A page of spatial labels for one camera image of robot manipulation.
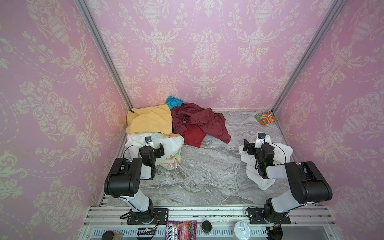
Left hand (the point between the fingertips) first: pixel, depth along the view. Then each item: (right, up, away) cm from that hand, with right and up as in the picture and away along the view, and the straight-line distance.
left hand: (154, 144), depth 95 cm
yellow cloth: (-1, +17, +11) cm, 21 cm away
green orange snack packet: (+80, +18, +18) cm, 84 cm away
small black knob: (+31, -30, -33) cm, 54 cm away
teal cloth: (+8, +30, +22) cm, 38 cm away
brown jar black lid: (-9, -33, -33) cm, 48 cm away
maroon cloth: (+39, +13, +11) cm, 42 cm away
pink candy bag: (+20, -36, -27) cm, 49 cm away
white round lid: (+47, -35, -29) cm, 65 cm away
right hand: (+63, +4, -2) cm, 63 cm away
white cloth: (+72, -3, -18) cm, 74 cm away
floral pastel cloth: (+12, -1, +1) cm, 12 cm away
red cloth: (+26, +6, +5) cm, 27 cm away
